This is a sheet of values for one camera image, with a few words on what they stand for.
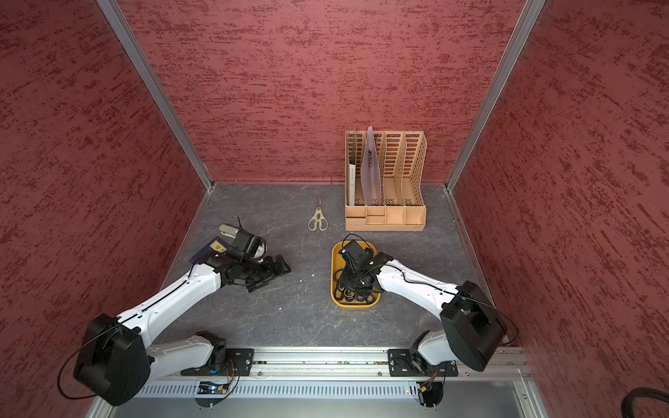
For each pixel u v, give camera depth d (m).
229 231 1.02
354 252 0.67
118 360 0.39
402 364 0.74
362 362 0.76
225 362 0.72
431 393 0.68
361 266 0.65
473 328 0.42
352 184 0.92
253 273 0.70
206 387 0.72
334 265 0.89
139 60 0.80
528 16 0.71
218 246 0.98
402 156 1.07
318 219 1.07
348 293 0.85
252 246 0.67
